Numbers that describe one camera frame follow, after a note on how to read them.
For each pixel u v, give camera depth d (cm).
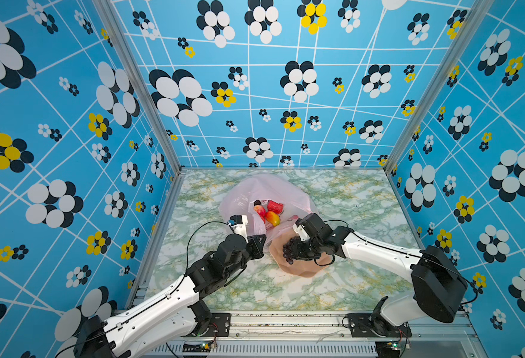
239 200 91
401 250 49
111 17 70
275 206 99
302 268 83
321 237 65
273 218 96
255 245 64
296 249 74
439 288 42
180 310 61
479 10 68
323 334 72
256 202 83
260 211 98
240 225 68
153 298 48
